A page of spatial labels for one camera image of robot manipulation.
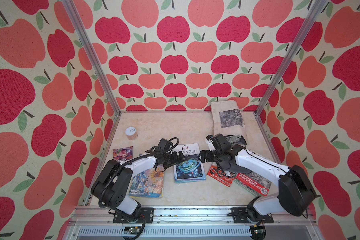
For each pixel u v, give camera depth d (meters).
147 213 0.75
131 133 1.02
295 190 0.41
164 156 0.76
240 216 0.73
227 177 0.86
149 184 0.84
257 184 0.82
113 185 0.45
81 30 0.77
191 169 0.90
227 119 1.11
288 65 0.91
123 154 0.95
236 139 0.99
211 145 0.72
